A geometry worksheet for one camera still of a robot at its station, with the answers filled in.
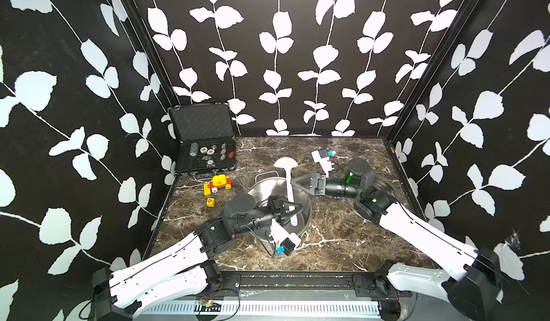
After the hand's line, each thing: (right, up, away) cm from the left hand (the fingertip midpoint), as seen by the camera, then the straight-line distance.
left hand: (298, 196), depth 62 cm
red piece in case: (-32, +12, +49) cm, 60 cm away
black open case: (-46, +22, +52) cm, 73 cm away
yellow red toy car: (-35, 0, +34) cm, 49 cm away
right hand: (-1, +4, +1) cm, 4 cm away
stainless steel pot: (-10, +1, +20) cm, 22 cm away
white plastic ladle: (-2, +9, +13) cm, 16 cm away
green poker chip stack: (-51, +15, +49) cm, 73 cm away
